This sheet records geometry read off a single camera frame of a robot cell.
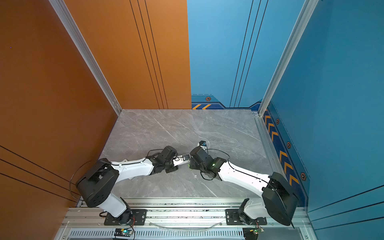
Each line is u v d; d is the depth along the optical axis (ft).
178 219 2.45
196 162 2.07
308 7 2.28
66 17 2.38
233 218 2.38
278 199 1.31
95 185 1.50
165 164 2.38
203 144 2.43
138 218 2.42
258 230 2.28
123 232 2.33
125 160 3.06
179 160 2.60
